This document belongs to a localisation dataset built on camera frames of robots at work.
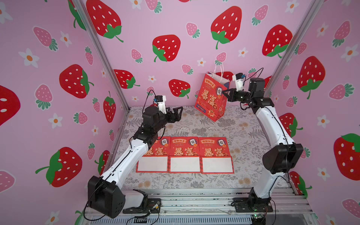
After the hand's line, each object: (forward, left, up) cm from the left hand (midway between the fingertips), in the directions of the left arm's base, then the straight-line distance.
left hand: (177, 108), depth 74 cm
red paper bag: (+16, -21, -8) cm, 27 cm away
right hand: (+12, -28, +3) cm, 31 cm away
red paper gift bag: (-13, +15, -35) cm, 41 cm away
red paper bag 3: (-11, -24, -35) cm, 44 cm away
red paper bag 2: (-10, -3, -34) cm, 36 cm away
